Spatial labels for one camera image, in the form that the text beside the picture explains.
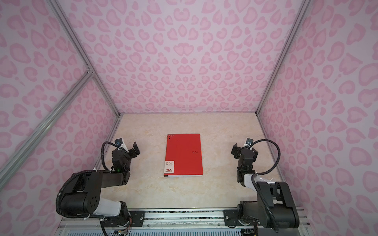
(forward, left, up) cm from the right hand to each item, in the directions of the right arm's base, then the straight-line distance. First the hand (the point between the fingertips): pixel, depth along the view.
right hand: (244, 144), depth 89 cm
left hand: (-1, +70, +1) cm, 70 cm away
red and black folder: (-3, +37, -10) cm, 39 cm away
